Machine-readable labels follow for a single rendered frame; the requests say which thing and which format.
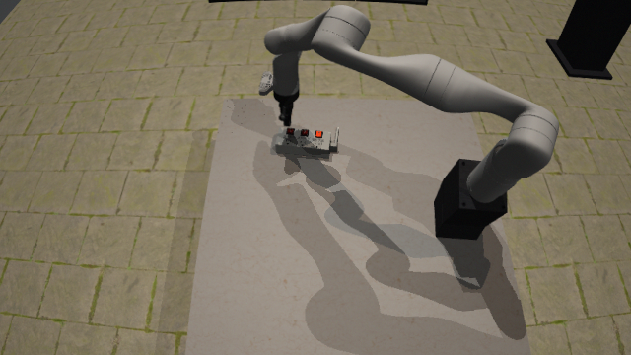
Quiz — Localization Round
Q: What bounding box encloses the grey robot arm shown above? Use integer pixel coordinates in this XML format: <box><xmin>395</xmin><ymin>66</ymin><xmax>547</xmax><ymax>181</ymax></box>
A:
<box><xmin>259</xmin><ymin>5</ymin><xmax>559</xmax><ymax>203</ymax></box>

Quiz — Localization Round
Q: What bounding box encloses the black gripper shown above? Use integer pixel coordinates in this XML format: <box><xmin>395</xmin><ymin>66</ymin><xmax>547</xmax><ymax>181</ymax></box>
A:
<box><xmin>273</xmin><ymin>90</ymin><xmax>300</xmax><ymax>127</ymax></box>

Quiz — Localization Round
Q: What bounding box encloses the white power strip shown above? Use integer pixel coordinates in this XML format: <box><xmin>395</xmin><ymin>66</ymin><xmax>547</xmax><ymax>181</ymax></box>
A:
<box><xmin>275</xmin><ymin>127</ymin><xmax>339</xmax><ymax>158</ymax></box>

